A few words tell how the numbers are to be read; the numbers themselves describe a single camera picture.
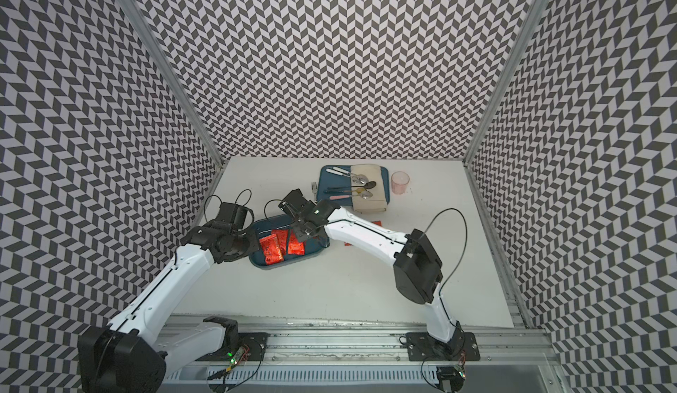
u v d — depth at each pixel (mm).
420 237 493
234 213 632
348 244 547
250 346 722
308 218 595
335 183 1114
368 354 727
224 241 574
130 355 374
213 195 1083
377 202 1062
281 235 857
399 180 1048
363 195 1073
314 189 1111
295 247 845
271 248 820
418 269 472
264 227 828
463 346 681
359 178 1118
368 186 1058
